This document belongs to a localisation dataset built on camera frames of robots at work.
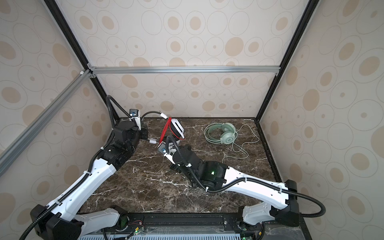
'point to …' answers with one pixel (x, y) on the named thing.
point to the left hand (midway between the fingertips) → (145, 119)
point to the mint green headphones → (227, 137)
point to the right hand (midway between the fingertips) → (174, 148)
